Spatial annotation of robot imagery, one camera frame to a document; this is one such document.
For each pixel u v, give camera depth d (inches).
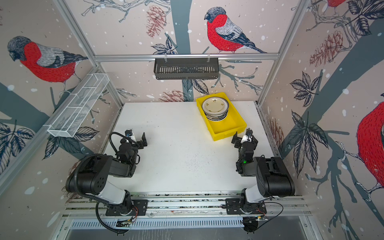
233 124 42.5
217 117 42.0
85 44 33.6
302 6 28.4
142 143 32.9
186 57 40.9
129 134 30.5
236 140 32.8
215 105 43.7
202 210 28.7
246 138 30.8
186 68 41.9
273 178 17.4
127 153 27.5
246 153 26.8
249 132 29.1
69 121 28.1
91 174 18.2
